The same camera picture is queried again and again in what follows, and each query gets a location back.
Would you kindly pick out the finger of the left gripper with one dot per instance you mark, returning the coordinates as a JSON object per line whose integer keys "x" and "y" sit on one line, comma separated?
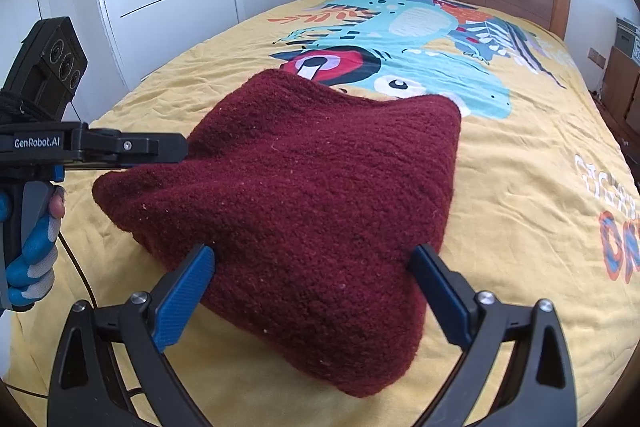
{"x": 114, "y": 149}

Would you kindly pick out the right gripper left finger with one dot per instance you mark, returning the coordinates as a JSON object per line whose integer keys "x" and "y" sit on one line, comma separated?
{"x": 110, "y": 368}

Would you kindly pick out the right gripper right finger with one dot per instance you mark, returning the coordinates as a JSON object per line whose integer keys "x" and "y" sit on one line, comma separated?
{"x": 538, "y": 387}

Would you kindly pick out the dark red knitted sweater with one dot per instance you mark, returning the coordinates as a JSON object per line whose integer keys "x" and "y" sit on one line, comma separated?
{"x": 312, "y": 201}

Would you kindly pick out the left hand blue glove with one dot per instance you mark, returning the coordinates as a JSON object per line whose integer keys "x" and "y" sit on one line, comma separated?
{"x": 30, "y": 276}

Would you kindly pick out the yellow cartoon print bedspread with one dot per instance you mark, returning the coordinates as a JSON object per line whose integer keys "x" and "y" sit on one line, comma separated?
{"x": 544, "y": 204}

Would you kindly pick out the wooden drawer chest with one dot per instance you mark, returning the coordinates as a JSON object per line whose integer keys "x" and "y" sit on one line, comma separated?
{"x": 620, "y": 89}

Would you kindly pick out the grey printer on chest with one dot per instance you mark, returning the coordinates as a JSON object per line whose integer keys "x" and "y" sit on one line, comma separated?
{"x": 627, "y": 38}

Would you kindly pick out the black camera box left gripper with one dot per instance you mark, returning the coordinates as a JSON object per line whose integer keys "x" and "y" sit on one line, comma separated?
{"x": 45, "y": 74}

